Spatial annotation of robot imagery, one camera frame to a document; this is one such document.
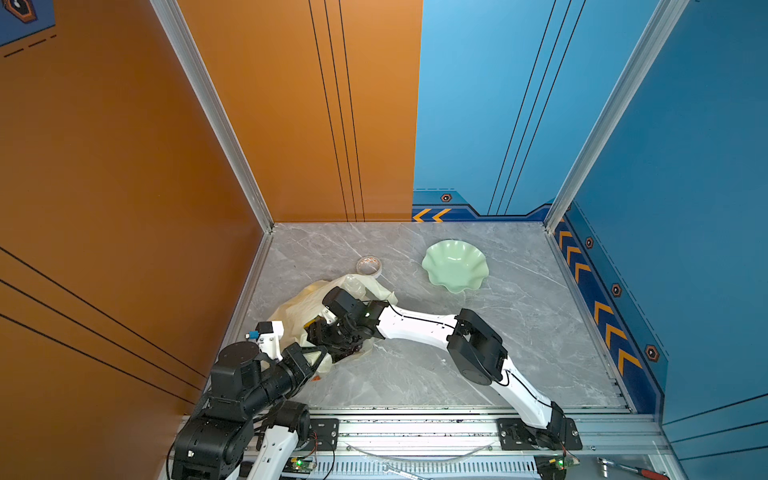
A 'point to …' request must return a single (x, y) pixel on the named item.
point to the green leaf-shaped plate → (456, 265)
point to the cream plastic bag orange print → (305, 302)
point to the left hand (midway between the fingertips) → (329, 346)
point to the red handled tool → (607, 464)
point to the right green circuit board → (553, 467)
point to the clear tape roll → (369, 265)
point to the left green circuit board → (299, 464)
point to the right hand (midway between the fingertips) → (305, 351)
